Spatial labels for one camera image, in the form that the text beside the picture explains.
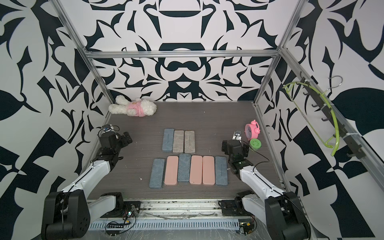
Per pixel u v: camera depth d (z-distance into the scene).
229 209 0.73
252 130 0.93
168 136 0.98
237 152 0.66
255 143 0.93
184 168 0.85
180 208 0.76
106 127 0.74
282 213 0.41
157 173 0.83
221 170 0.83
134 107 1.05
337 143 0.52
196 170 0.85
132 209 0.72
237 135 0.74
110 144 0.65
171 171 0.83
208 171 0.87
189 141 0.96
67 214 0.40
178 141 0.95
